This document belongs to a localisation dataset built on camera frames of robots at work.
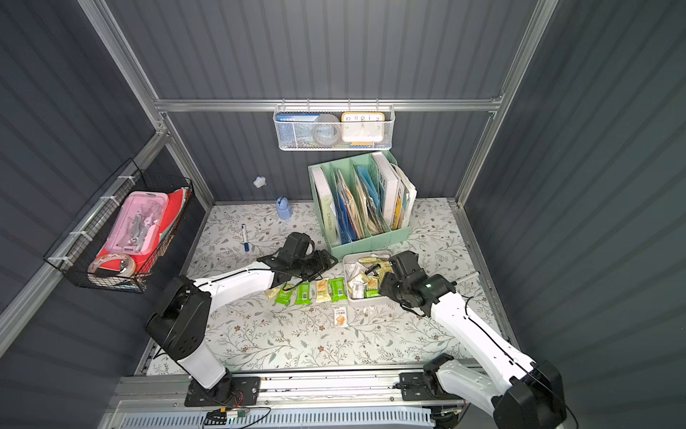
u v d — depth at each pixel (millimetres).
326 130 908
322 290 919
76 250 615
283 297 912
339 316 866
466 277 958
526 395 383
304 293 912
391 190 953
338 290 916
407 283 589
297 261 740
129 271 659
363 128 896
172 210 764
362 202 917
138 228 721
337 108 889
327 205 882
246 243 1057
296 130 844
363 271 942
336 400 733
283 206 1090
